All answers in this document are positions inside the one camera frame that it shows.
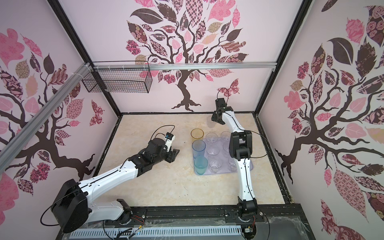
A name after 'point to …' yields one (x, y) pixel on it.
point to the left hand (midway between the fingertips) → (175, 150)
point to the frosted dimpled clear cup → (210, 123)
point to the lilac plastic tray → (219, 158)
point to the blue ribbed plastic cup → (198, 147)
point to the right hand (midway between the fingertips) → (217, 116)
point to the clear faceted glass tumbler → (225, 136)
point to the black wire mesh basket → (134, 76)
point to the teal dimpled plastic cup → (200, 164)
